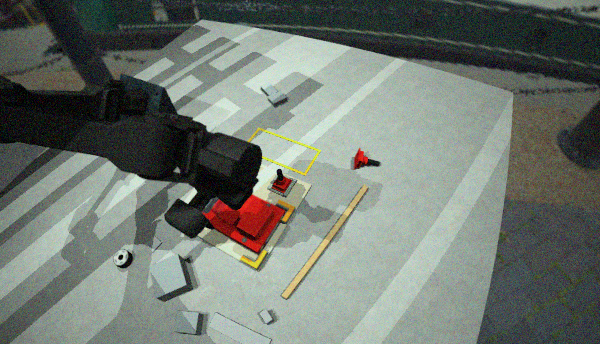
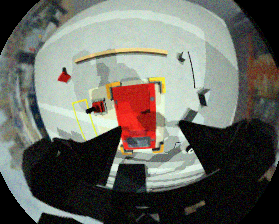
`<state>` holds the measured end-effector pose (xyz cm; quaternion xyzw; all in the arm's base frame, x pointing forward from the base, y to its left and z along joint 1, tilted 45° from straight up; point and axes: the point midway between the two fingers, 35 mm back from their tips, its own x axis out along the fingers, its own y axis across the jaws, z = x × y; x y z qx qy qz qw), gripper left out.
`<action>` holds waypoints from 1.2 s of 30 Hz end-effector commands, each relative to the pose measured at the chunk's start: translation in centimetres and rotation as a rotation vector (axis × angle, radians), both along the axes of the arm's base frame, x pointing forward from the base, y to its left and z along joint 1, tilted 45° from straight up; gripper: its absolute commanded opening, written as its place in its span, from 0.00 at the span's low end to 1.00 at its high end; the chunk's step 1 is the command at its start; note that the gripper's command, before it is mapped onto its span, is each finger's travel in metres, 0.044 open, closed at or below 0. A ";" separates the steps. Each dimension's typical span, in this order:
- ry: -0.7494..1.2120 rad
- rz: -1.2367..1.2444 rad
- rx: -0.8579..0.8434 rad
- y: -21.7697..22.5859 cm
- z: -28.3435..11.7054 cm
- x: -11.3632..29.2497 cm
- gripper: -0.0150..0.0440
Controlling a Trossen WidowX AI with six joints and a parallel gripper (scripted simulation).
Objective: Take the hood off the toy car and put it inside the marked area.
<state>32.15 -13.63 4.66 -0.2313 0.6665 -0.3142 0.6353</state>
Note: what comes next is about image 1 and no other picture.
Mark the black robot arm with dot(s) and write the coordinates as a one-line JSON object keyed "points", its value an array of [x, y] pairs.
{"points": [[146, 144]]}

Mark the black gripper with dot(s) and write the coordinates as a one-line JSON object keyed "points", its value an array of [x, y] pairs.
{"points": [[187, 218]]}

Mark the red flat rectangular plate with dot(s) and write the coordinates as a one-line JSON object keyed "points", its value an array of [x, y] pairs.
{"points": [[213, 208]]}

